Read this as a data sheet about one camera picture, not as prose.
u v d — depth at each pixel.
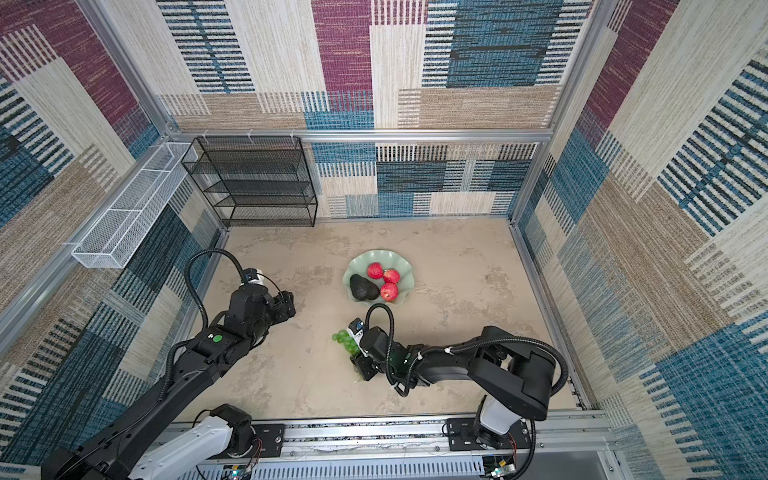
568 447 0.73
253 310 0.61
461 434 0.74
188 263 1.02
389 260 1.02
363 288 0.90
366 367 0.75
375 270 1.00
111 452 0.40
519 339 0.43
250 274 0.69
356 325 0.76
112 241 0.70
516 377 0.45
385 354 0.65
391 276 0.99
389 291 0.94
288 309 0.73
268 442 0.73
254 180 1.11
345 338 0.87
